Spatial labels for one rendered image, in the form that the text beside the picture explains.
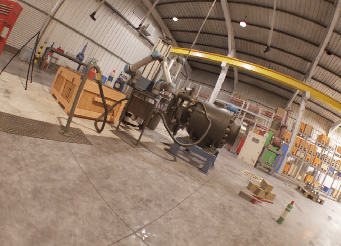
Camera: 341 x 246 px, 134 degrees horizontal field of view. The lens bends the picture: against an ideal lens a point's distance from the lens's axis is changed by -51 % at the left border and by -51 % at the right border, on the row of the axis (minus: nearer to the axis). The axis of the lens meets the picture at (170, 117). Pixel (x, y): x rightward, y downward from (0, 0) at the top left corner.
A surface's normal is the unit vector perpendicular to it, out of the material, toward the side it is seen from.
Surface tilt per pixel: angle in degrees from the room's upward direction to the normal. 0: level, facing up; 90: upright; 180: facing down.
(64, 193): 0
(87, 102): 90
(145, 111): 90
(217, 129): 100
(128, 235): 0
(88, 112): 90
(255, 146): 90
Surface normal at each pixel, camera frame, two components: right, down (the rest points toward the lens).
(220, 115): -0.14, -0.57
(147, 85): 0.43, 0.23
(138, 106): -0.39, -0.15
